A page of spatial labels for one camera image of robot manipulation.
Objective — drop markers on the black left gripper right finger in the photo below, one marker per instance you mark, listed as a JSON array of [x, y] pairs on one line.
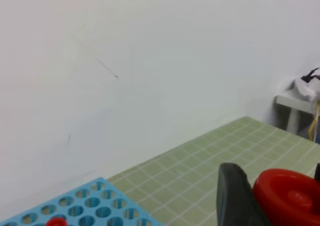
[[317, 172]]

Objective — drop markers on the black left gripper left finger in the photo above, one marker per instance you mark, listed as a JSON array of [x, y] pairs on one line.
[[235, 201]]

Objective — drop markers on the red capped clear tube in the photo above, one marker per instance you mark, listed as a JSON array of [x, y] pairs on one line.
[[288, 197]]

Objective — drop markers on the green grid cloth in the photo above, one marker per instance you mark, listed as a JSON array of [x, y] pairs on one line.
[[179, 186]]

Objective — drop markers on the blue tube rack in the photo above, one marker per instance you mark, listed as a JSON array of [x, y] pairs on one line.
[[97, 202]]

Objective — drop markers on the white shelf with cables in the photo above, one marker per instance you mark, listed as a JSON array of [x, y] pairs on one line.
[[303, 97]]

